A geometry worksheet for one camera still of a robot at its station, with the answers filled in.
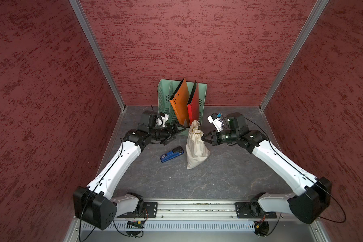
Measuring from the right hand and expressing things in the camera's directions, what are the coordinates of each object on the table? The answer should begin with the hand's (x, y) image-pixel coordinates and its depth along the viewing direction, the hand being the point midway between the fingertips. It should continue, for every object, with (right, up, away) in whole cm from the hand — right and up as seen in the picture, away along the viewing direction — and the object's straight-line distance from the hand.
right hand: (201, 141), depth 72 cm
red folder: (-4, +20, +11) cm, 23 cm away
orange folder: (-11, +23, +16) cm, 30 cm away
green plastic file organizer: (-22, +33, +31) cm, 50 cm away
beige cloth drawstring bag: (-2, -5, +4) cm, 7 cm away
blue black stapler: (-16, -10, +18) cm, 26 cm away
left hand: (-10, +3, 0) cm, 11 cm away
